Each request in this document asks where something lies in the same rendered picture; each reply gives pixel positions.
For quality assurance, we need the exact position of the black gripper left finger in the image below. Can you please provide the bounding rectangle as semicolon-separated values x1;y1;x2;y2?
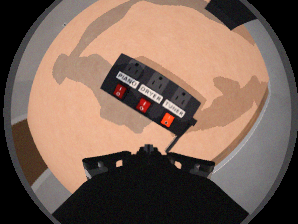
82;144;149;180

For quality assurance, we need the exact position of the black power strip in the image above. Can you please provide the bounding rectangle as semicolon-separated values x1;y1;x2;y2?
100;53;201;153

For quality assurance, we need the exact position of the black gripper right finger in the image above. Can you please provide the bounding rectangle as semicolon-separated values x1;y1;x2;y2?
148;144;215;179

